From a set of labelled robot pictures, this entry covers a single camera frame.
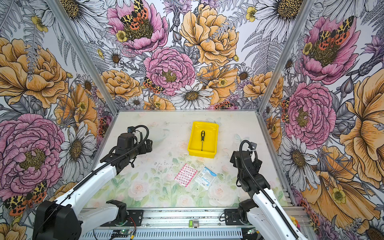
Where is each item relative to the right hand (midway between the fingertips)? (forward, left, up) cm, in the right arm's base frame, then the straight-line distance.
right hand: (244, 159), depth 80 cm
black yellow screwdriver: (+23, +21, -13) cm, 34 cm away
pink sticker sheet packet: (-2, +32, -14) cm, 35 cm away
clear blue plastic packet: (-4, +20, -13) cm, 25 cm away
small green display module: (-26, +27, -10) cm, 39 cm away
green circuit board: (-29, +62, -14) cm, 69 cm away
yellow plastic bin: (+16, +16, -13) cm, 26 cm away
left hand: (+9, +54, 0) cm, 55 cm away
